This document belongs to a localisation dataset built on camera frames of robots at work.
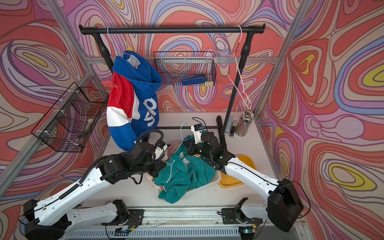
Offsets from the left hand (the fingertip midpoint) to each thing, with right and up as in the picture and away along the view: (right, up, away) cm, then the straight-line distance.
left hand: (167, 165), depth 68 cm
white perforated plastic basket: (-5, -14, +4) cm, 15 cm away
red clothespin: (-45, +47, +30) cm, 72 cm away
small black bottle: (+41, +17, +36) cm, 57 cm away
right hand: (+7, +8, +8) cm, 14 cm away
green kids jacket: (+7, -4, +4) cm, 9 cm away
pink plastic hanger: (+54, +39, +47) cm, 81 cm away
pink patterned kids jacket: (+3, +9, -7) cm, 12 cm away
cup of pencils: (+45, +20, +27) cm, 57 cm away
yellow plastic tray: (+32, -13, +16) cm, 38 cm away
